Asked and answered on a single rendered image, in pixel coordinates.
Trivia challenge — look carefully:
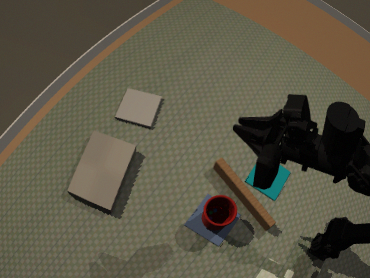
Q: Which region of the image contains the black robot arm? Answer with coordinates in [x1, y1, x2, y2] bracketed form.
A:
[283, 94, 370, 261]

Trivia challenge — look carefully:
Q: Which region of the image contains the brown wooden bar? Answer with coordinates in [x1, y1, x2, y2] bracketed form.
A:
[213, 158, 276, 231]

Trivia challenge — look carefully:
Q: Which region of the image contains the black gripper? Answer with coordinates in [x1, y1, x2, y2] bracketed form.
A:
[233, 109, 322, 190]

